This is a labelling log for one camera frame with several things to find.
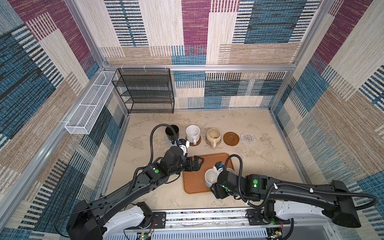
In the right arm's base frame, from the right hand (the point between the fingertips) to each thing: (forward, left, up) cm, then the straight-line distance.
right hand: (217, 189), depth 74 cm
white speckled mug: (+38, +11, -6) cm, 39 cm away
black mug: (+39, +26, -5) cm, 47 cm away
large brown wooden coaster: (+35, -15, -9) cm, 39 cm away
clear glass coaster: (+35, -26, -9) cm, 44 cm away
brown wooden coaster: (+32, +8, -8) cm, 34 cm away
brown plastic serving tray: (+7, +11, -9) cm, 16 cm away
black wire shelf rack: (+68, +44, +8) cm, 82 cm away
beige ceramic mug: (+35, -2, -6) cm, 36 cm away
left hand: (+12, +9, +9) cm, 17 cm away
